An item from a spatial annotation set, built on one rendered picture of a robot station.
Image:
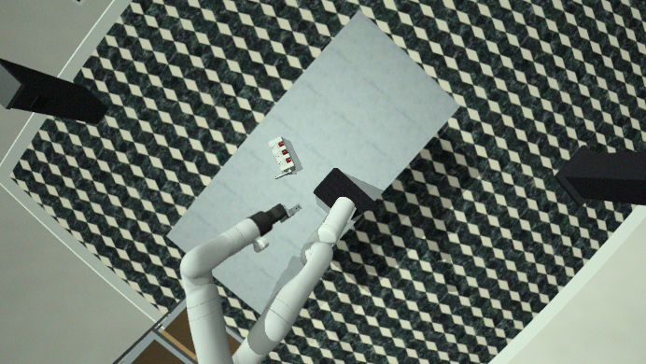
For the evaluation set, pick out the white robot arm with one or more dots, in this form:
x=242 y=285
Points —
x=205 y=313

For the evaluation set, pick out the white power strip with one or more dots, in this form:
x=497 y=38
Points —
x=281 y=154

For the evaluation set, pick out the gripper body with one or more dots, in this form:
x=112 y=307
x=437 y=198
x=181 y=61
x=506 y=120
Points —
x=252 y=228

